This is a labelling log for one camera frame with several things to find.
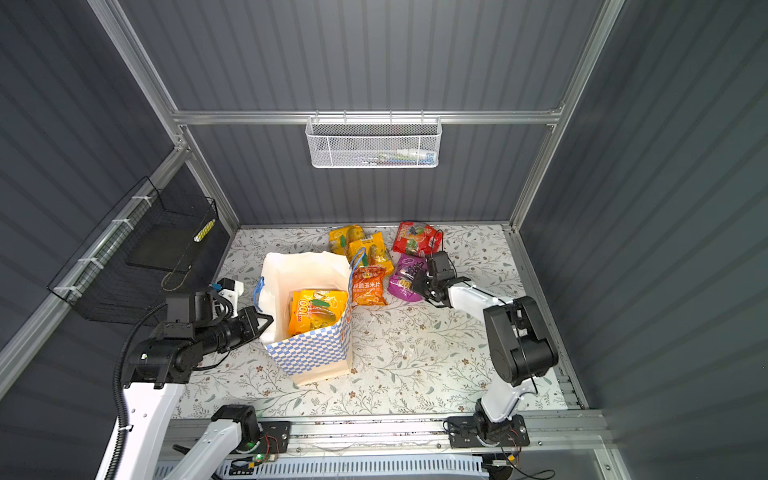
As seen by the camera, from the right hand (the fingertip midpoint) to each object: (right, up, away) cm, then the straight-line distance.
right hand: (418, 284), depth 96 cm
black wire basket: (-74, +12, -16) cm, 77 cm away
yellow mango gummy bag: (-32, -7, -9) cm, 34 cm away
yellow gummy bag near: (-14, +10, +9) cm, 20 cm away
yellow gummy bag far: (-28, +15, +14) cm, 34 cm away
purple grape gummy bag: (-5, +2, 0) cm, 5 cm away
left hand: (-37, -5, -27) cm, 46 cm away
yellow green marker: (-61, +16, -14) cm, 64 cm away
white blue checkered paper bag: (-26, -14, -25) cm, 39 cm away
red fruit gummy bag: (-1, +16, +13) cm, 20 cm away
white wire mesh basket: (-16, +57, +28) cm, 65 cm away
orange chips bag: (-16, 0, 0) cm, 16 cm away
